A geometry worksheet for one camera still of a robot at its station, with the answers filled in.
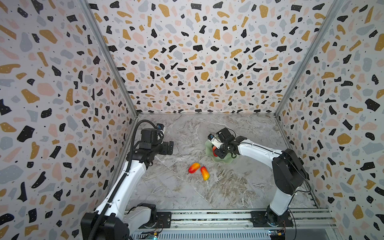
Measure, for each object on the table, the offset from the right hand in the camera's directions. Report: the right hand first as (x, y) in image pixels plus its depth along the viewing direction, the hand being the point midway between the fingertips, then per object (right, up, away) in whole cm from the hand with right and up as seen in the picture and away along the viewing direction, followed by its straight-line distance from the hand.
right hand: (216, 146), depth 92 cm
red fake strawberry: (-2, 0, -8) cm, 8 cm away
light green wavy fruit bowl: (-4, -2, +3) cm, 6 cm away
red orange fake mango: (-14, -12, -2) cm, 19 cm away
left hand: (-29, +5, -13) cm, 32 cm away
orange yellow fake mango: (-7, -15, -4) cm, 17 cm away
